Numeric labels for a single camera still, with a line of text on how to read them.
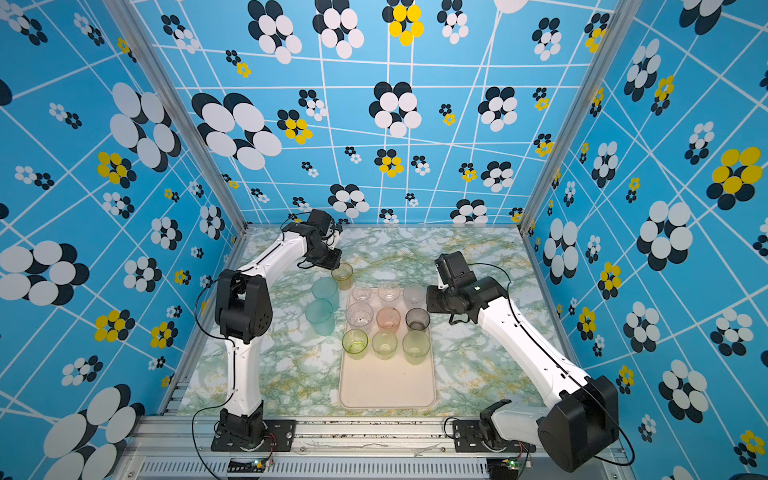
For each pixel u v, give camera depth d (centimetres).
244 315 57
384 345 88
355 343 89
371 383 83
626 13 68
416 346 86
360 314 94
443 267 62
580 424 45
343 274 103
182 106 86
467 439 72
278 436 74
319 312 92
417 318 90
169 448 72
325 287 96
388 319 91
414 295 101
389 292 99
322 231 81
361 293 96
